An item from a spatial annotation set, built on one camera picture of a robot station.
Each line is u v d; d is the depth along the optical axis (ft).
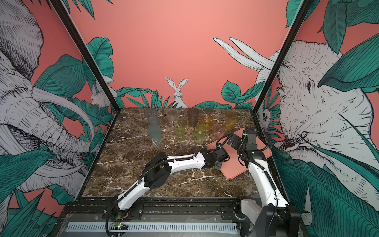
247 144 2.01
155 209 2.48
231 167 2.83
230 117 4.00
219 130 3.40
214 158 2.33
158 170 1.83
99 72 3.22
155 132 3.47
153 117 3.64
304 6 2.26
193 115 3.33
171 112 3.89
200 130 3.52
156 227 2.30
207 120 3.62
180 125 3.52
